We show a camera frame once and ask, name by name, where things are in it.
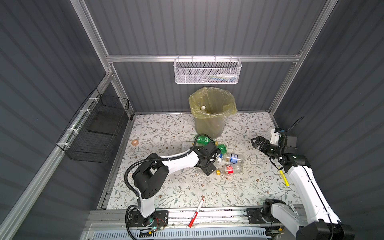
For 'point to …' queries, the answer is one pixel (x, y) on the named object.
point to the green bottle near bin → (201, 139)
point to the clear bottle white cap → (203, 108)
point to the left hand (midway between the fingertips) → (207, 165)
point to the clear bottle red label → (229, 169)
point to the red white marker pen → (193, 218)
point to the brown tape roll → (135, 142)
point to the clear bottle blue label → (232, 158)
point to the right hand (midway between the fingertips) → (260, 144)
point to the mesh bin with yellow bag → (210, 107)
